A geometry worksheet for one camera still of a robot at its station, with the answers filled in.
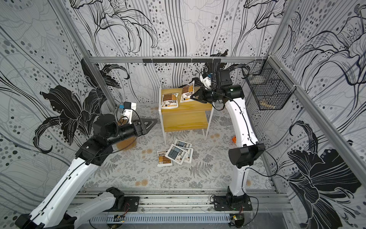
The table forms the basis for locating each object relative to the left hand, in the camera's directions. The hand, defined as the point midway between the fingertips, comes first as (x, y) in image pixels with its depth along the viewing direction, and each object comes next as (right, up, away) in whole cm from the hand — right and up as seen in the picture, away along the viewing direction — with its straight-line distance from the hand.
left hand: (156, 125), depth 62 cm
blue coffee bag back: (+9, -14, +33) cm, 37 cm away
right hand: (+17, +15, +10) cm, 25 cm away
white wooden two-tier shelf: (+16, +4, +32) cm, 36 cm away
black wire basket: (+67, +22, +26) cm, 75 cm away
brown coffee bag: (-1, -23, +24) cm, 33 cm away
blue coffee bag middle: (+15, -22, +26) cm, 37 cm away
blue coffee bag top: (+7, -20, +26) cm, 33 cm away
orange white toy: (+46, -11, +31) cm, 56 cm away
